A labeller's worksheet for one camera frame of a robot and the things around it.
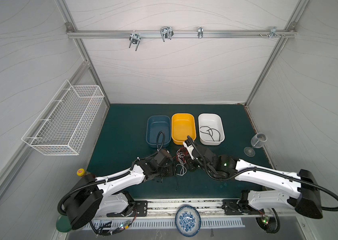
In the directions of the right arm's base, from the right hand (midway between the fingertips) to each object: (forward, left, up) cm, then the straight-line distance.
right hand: (186, 153), depth 75 cm
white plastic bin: (+35, -21, -16) cm, 44 cm away
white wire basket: (+2, +58, +16) cm, 61 cm away
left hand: (-4, +5, -11) cm, 13 cm away
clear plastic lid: (+11, -41, -16) cm, 45 cm away
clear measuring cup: (+12, -41, -4) cm, 43 cm away
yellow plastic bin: (+27, +2, -13) cm, 30 cm away
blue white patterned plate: (-27, -1, -16) cm, 32 cm away
